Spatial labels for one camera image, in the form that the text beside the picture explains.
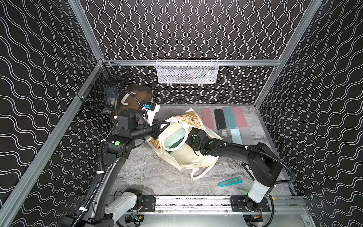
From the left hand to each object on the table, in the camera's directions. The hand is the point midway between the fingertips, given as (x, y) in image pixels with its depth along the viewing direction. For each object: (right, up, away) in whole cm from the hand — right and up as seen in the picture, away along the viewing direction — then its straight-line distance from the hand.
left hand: (167, 120), depth 63 cm
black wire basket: (-48, +18, +30) cm, 59 cm away
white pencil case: (+1, -11, +26) cm, 28 cm away
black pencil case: (+37, -2, +47) cm, 60 cm away
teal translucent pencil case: (+44, +2, +48) cm, 65 cm away
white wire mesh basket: (+11, +44, +63) cm, 78 cm away
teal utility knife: (+36, -36, +21) cm, 55 cm away
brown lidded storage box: (-28, +17, +37) cm, 49 cm away
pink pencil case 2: (+52, +1, +48) cm, 71 cm away
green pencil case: (0, -15, +9) cm, 18 cm away
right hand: (+8, -12, +27) cm, 30 cm away
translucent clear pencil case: (+53, -11, +39) cm, 67 cm away
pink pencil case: (+27, +2, +52) cm, 58 cm away
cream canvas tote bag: (0, -15, +25) cm, 29 cm away
